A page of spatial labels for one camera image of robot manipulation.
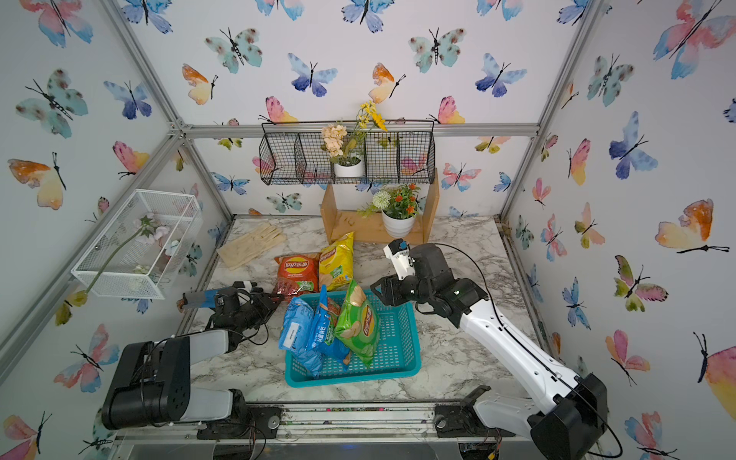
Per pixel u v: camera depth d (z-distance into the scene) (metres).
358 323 0.73
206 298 0.96
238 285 0.87
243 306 0.79
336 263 0.94
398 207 0.96
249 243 1.11
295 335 0.70
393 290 0.63
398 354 0.85
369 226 1.08
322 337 0.69
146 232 0.74
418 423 0.76
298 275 0.94
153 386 0.44
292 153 0.98
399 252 0.65
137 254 0.71
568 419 0.37
